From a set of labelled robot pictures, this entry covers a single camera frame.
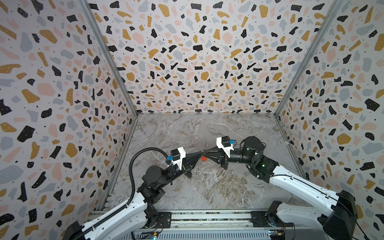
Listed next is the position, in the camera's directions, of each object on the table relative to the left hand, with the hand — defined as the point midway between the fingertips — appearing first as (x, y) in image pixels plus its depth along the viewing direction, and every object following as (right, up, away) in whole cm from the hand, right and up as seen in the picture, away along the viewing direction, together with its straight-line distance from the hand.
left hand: (201, 152), depth 59 cm
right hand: (+1, 0, +2) cm, 2 cm away
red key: (+1, -3, +3) cm, 4 cm away
